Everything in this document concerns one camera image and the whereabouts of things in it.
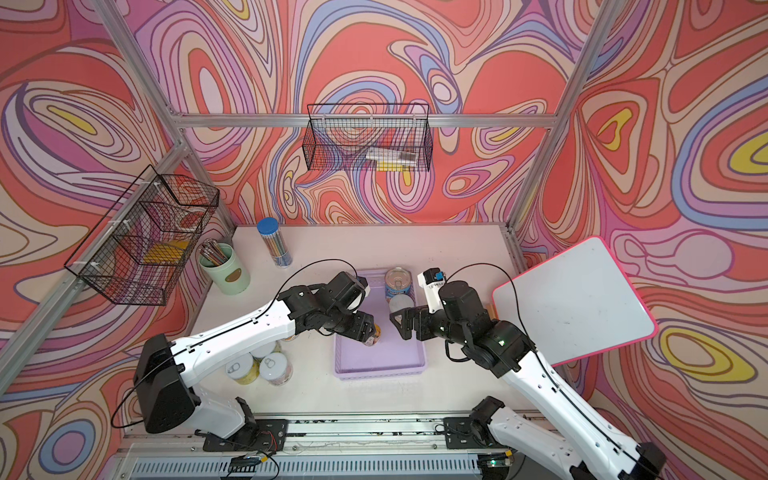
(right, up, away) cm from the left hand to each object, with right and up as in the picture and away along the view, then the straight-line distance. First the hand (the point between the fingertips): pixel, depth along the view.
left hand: (370, 329), depth 76 cm
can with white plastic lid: (+1, -3, +1) cm, 3 cm away
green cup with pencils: (-46, +16, +14) cm, 51 cm away
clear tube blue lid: (-33, +28, +16) cm, 46 cm away
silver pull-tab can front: (-26, -12, +3) cm, 29 cm away
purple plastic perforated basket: (+6, -11, +12) cm, 18 cm away
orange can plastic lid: (+8, +5, +12) cm, 15 cm away
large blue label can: (+8, +11, +14) cm, 19 cm away
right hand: (+10, +4, -7) cm, 13 cm away
